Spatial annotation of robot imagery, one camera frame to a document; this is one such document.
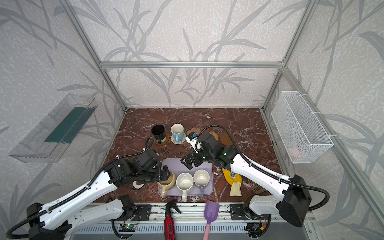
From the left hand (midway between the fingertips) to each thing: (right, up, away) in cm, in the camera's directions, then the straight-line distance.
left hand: (166, 172), depth 72 cm
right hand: (+11, +10, +2) cm, 15 cm away
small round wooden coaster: (-8, +10, +26) cm, 29 cm away
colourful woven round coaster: (+2, +11, +27) cm, 29 cm away
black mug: (-10, +18, +21) cm, 29 cm away
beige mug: (0, -7, +3) cm, 8 cm away
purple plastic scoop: (+22, -20, +1) cm, 30 cm away
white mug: (+8, -9, +10) cm, 16 cm away
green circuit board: (-18, -26, -1) cm, 32 cm away
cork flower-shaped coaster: (+11, +19, +36) cm, 42 cm away
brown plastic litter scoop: (+49, -12, +8) cm, 51 cm away
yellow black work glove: (+36, -8, +10) cm, 38 cm away
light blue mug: (+2, +18, +22) cm, 29 cm away
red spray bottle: (+2, -22, -4) cm, 23 cm away
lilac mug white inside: (+17, -8, +12) cm, 22 cm away
